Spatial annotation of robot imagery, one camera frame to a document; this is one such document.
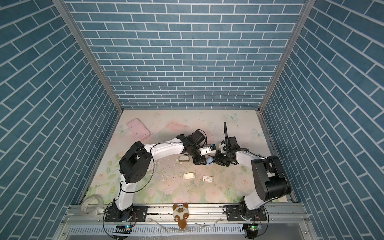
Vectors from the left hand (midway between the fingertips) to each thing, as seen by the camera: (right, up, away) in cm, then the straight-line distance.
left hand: (205, 160), depth 89 cm
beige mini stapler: (-13, 0, +1) cm, 13 cm away
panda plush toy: (-13, -21, -18) cm, 30 cm away
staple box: (+1, -9, -5) cm, 11 cm away
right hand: (+4, 0, +2) cm, 5 cm away
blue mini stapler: (+2, 0, -1) cm, 3 cm away
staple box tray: (-10, -9, -3) cm, 13 cm away
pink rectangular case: (-47, +18, +16) cm, 53 cm away
